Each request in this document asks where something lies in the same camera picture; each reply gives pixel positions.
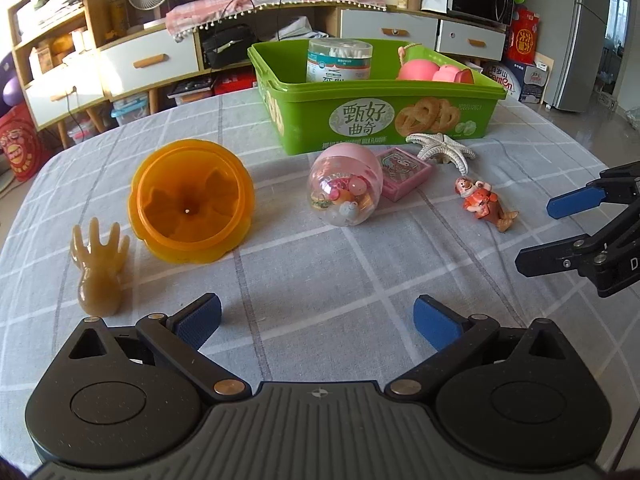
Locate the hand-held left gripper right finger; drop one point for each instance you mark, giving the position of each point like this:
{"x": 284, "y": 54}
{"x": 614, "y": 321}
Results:
{"x": 437, "y": 325}

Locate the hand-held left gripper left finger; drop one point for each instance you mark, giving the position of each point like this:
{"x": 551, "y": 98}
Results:
{"x": 200, "y": 320}

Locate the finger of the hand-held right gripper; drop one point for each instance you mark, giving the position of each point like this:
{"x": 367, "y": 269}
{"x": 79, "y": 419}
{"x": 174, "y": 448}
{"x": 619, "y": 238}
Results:
{"x": 575, "y": 202}
{"x": 550, "y": 257}

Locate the pink rubber animal toy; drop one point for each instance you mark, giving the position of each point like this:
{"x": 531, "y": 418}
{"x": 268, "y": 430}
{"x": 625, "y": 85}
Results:
{"x": 420, "y": 70}

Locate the green plastic basket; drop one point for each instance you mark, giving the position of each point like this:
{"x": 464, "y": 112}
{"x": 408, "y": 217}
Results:
{"x": 360, "y": 105}

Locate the clear cotton swab jar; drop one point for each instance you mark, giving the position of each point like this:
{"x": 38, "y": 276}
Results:
{"x": 340, "y": 62}

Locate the brown monkey figurine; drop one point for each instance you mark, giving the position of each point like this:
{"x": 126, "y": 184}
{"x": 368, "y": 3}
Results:
{"x": 480, "y": 202}

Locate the orange pumpkin-shaped bowl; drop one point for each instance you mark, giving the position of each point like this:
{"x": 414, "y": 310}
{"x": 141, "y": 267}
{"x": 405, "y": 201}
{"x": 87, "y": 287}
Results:
{"x": 200, "y": 220}

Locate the tan rubber hand model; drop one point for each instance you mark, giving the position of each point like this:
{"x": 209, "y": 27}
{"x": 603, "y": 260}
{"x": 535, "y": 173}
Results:
{"x": 100, "y": 280}

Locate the blue white carton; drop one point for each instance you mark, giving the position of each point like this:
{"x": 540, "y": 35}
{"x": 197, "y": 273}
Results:
{"x": 535, "y": 85}

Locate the grey checked tablecloth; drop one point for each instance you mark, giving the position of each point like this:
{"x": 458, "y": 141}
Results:
{"x": 325, "y": 270}

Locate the white starfish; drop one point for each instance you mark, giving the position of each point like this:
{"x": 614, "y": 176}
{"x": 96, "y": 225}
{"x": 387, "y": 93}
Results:
{"x": 442, "y": 147}

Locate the small pink printed box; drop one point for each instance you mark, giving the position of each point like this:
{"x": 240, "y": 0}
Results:
{"x": 402, "y": 175}

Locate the pink clear capsule toy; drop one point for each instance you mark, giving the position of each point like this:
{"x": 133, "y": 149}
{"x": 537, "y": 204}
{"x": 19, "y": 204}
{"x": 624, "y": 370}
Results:
{"x": 345, "y": 190}

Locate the grey refrigerator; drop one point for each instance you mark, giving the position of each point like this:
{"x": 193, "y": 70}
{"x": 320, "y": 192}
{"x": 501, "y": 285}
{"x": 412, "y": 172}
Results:
{"x": 585, "y": 35}

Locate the red gift box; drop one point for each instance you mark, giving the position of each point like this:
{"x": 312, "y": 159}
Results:
{"x": 522, "y": 40}

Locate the clear storage box blue lid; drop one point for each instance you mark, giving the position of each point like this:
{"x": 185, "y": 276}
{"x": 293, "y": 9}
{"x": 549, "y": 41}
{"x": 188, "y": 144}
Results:
{"x": 129, "y": 112}

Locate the stack of dark magazines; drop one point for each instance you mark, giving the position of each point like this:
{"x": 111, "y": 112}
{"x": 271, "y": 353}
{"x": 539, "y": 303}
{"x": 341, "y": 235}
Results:
{"x": 190, "y": 91}

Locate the flat red carton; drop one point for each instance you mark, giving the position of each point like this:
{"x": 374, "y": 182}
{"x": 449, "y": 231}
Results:
{"x": 235, "y": 82}

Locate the red printed bucket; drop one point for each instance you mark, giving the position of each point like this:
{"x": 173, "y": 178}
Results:
{"x": 17, "y": 147}

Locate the black bag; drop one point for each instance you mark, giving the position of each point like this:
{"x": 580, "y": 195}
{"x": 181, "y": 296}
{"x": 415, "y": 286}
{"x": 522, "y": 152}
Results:
{"x": 227, "y": 45}

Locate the purple ball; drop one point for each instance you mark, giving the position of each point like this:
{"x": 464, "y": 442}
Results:
{"x": 11, "y": 92}

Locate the long wooden tv cabinet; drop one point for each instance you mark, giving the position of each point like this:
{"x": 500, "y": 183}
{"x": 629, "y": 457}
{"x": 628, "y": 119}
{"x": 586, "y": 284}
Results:
{"x": 330, "y": 25}

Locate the folded pale papers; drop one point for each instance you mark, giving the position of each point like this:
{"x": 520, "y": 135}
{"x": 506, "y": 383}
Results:
{"x": 295, "y": 27}

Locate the wooden shelf cabinet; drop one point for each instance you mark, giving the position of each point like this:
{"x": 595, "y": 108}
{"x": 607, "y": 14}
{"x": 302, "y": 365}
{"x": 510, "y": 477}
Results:
{"x": 95, "y": 5}

